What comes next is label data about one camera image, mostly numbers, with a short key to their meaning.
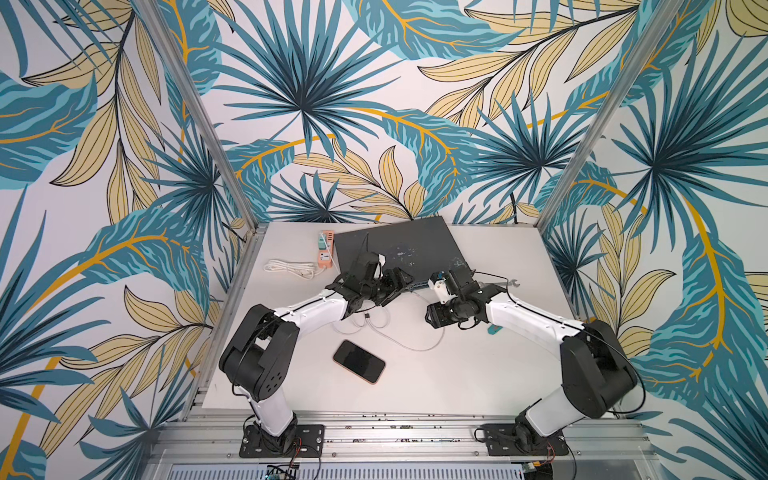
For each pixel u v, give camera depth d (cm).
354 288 70
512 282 104
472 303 65
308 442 73
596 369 44
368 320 94
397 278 79
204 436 83
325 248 111
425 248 109
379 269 73
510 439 73
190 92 80
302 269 102
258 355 46
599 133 90
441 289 82
